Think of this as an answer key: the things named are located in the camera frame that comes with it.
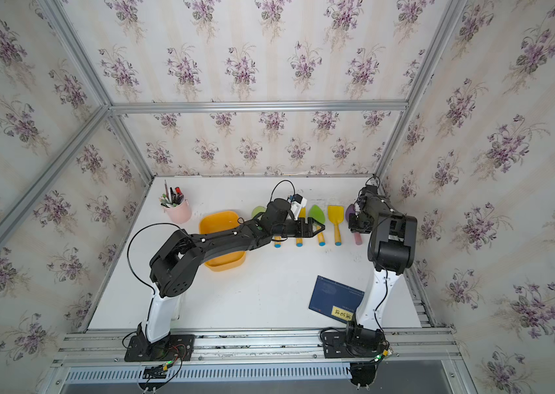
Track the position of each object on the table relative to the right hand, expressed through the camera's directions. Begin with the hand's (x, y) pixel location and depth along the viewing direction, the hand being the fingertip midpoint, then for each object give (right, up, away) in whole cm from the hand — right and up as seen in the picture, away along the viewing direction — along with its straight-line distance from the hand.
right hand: (359, 230), depth 102 cm
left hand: (-20, +2, -19) cm, 27 cm away
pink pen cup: (-75, +11, -7) cm, 76 cm away
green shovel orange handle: (-17, +7, +4) cm, 19 cm away
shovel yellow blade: (-9, +6, +5) cm, 12 cm away
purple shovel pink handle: (-2, +8, +6) cm, 10 cm away
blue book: (-14, -22, -18) cm, 32 cm away
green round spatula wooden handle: (-44, +8, +6) cm, 45 cm away
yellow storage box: (-61, +4, -2) cm, 61 cm away
